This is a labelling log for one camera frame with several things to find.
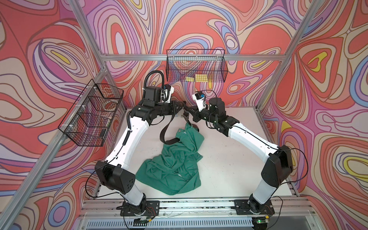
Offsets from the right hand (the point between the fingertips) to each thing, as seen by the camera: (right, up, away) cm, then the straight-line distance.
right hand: (189, 112), depth 79 cm
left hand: (-4, +3, -7) cm, 9 cm away
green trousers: (-7, -34, +4) cm, 36 cm away
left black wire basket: (-54, -6, -6) cm, 54 cm away
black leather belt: (-14, -9, -8) cm, 18 cm away
